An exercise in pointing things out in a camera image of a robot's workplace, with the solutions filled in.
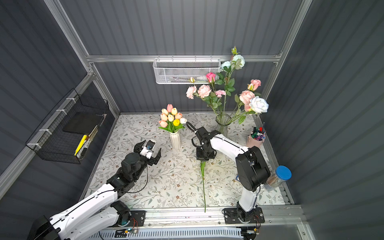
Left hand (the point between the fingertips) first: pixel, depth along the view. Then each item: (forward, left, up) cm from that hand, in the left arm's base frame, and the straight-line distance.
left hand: (152, 146), depth 77 cm
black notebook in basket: (+9, +36, +8) cm, 38 cm away
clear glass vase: (+21, -40, -4) cm, 45 cm away
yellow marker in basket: (+2, +33, +5) cm, 33 cm away
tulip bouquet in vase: (+10, -10, +9) cm, 17 cm away
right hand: (0, -26, -15) cm, 30 cm away
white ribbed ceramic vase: (+10, -10, -10) cm, 18 cm away
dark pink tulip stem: (-4, -27, -16) cm, 31 cm away
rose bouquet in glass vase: (+20, -41, +11) cm, 47 cm away
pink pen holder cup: (+10, -58, -13) cm, 60 cm away
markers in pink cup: (+13, -61, -7) cm, 63 cm away
